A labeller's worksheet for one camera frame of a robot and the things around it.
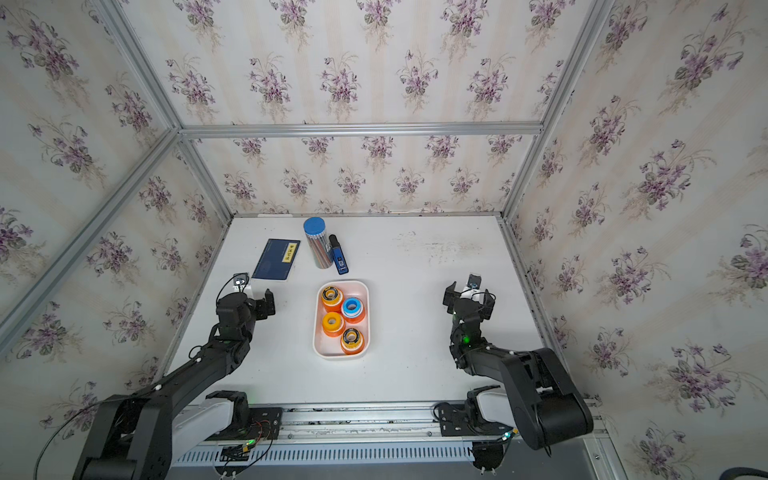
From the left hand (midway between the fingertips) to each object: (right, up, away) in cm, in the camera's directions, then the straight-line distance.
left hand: (254, 293), depth 87 cm
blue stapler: (+22, +10, +23) cm, 33 cm away
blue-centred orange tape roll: (+30, -5, -1) cm, 30 cm away
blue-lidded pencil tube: (+18, +16, +6) cm, 25 cm away
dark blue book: (0, +9, +18) cm, 20 cm away
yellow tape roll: (+23, -9, +1) cm, 25 cm away
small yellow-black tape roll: (+23, -2, +1) cm, 23 cm away
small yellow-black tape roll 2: (+30, -13, -4) cm, 33 cm away
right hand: (+66, +2, +1) cm, 66 cm away
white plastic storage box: (+22, -16, -2) cm, 27 cm away
